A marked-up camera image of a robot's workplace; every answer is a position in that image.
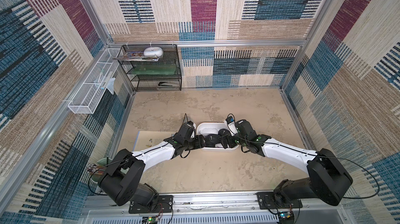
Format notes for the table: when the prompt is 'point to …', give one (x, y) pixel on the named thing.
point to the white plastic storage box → (209, 128)
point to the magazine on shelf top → (137, 56)
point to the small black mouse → (212, 139)
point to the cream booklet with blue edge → (146, 138)
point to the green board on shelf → (154, 70)
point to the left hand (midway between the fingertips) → (203, 141)
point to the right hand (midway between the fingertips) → (224, 134)
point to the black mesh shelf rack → (155, 83)
